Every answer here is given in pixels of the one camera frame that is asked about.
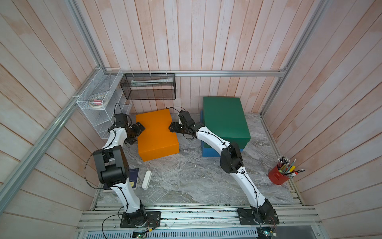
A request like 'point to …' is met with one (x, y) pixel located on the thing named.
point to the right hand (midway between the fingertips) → (171, 127)
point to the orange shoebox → (156, 141)
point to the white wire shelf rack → (103, 118)
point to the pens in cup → (285, 167)
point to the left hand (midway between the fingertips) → (142, 133)
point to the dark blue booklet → (134, 174)
